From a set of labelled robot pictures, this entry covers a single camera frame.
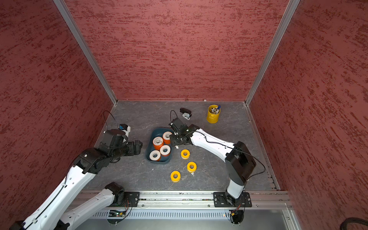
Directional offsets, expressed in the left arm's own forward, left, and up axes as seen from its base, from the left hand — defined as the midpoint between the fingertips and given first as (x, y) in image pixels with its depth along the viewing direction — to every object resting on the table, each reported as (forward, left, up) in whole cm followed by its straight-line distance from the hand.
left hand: (133, 147), depth 72 cm
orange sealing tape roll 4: (+4, -8, -18) cm, 20 cm away
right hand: (+8, -20, -9) cm, 24 cm away
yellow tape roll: (+5, -27, -18) cm, 33 cm away
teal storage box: (+20, -2, -19) cm, 28 cm away
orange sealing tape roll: (+15, -14, -16) cm, 26 cm away
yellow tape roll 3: (-10, -21, -20) cm, 31 cm away
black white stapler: (+38, -27, -17) cm, 50 cm away
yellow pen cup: (+31, -46, -9) cm, 56 cm away
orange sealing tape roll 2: (+11, -9, -14) cm, 20 cm away
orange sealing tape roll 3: (+7, -14, -18) cm, 23 cm away
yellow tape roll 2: (-5, -31, -18) cm, 36 cm away
